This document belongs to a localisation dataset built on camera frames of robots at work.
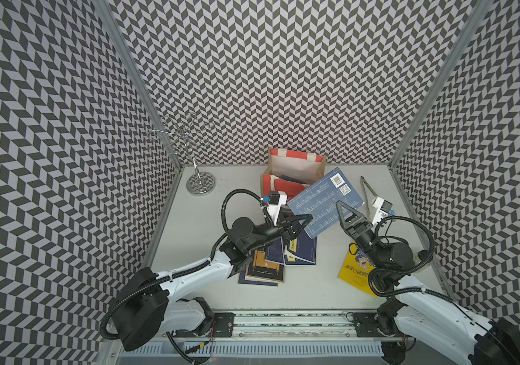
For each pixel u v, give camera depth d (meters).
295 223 0.64
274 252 0.85
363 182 1.12
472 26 0.70
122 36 0.77
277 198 0.58
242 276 0.80
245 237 0.53
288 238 0.60
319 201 0.63
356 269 0.84
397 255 0.53
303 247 0.87
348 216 0.63
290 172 1.02
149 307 0.40
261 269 0.81
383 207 0.61
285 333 0.72
